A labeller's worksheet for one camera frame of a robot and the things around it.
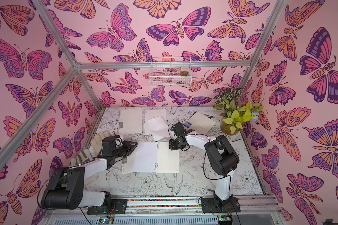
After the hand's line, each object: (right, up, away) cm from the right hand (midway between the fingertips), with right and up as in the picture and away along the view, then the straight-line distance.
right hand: (173, 145), depth 96 cm
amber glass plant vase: (+39, +11, +8) cm, 42 cm away
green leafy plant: (+38, +21, -12) cm, 45 cm away
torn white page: (-11, +11, +11) cm, 19 cm away
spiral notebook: (-28, -11, -7) cm, 31 cm away
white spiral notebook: (-35, +16, +19) cm, 42 cm away
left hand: (-22, +2, -6) cm, 23 cm away
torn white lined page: (-19, +22, +22) cm, 36 cm away
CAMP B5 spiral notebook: (+21, +15, +14) cm, 30 cm away
